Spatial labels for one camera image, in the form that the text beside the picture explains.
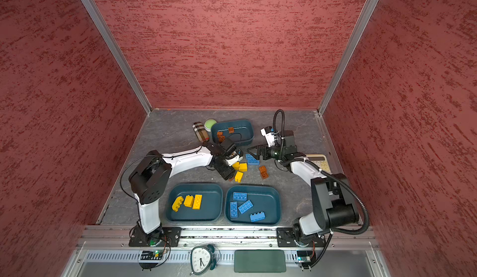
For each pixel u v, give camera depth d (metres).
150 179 0.49
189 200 0.81
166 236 0.73
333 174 0.48
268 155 0.79
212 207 0.83
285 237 0.74
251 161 0.85
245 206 0.81
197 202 0.83
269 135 0.80
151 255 0.71
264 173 0.92
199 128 1.07
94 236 0.77
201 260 0.66
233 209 0.82
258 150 0.77
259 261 0.68
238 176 0.90
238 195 0.85
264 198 0.84
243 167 0.92
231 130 1.09
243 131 1.13
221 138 1.05
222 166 0.77
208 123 1.09
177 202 0.81
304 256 0.71
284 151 0.71
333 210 0.44
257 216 0.77
